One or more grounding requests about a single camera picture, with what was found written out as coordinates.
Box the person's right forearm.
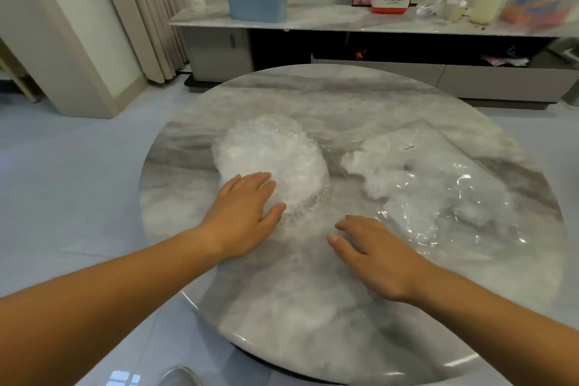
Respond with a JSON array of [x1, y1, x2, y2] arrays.
[[411, 265, 579, 386]]

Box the grey sneaker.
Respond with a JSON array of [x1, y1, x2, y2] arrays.
[[158, 365, 201, 386]]

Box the light wooden chair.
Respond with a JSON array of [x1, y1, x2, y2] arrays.
[[0, 37, 43, 104]]

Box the pile of clear plastic caps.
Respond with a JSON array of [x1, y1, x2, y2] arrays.
[[212, 114, 332, 221]]

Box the crumpled clear wrapper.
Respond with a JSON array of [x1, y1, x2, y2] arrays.
[[416, 0, 446, 19]]

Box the beige curtain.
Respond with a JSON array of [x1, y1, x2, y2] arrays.
[[89, 0, 191, 86]]

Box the black table base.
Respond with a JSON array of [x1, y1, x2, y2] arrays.
[[228, 338, 322, 386]]

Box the clear bag of caps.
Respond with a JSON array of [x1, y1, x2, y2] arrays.
[[342, 132, 519, 230]]

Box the clear container colourful contents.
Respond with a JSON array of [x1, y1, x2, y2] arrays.
[[500, 0, 579, 31]]

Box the clear plastic bag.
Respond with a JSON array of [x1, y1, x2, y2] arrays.
[[342, 123, 568, 262]]

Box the person's right hand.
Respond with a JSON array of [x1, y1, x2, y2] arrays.
[[327, 215, 437, 305]]

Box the small white cup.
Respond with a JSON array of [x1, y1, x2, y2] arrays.
[[443, 0, 465, 23]]

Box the person's left hand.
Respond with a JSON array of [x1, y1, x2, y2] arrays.
[[197, 172, 288, 262]]

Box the person's left forearm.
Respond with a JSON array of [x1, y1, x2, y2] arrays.
[[0, 229, 227, 386]]

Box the long grey low cabinet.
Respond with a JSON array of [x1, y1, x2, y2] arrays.
[[170, 3, 579, 108]]

